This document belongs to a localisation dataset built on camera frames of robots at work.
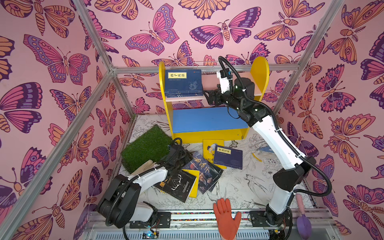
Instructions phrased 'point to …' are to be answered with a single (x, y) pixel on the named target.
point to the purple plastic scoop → (304, 224)
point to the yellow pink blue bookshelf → (190, 120)
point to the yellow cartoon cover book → (209, 148)
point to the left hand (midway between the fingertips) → (192, 154)
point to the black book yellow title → (179, 185)
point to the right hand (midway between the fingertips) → (211, 85)
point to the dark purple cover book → (208, 175)
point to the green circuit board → (150, 235)
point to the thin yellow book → (194, 192)
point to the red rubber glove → (228, 226)
